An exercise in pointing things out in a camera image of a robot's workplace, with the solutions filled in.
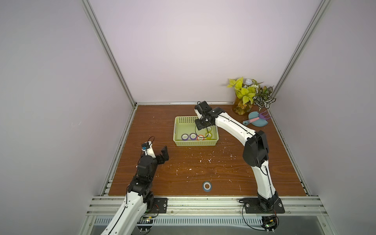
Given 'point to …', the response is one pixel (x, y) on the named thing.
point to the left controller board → (145, 223)
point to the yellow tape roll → (209, 136)
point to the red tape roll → (199, 138)
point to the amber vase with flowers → (242, 108)
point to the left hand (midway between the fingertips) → (161, 147)
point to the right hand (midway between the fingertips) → (200, 120)
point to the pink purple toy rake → (261, 115)
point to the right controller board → (270, 223)
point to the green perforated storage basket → (186, 124)
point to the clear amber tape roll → (209, 128)
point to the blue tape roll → (207, 186)
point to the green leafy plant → (250, 90)
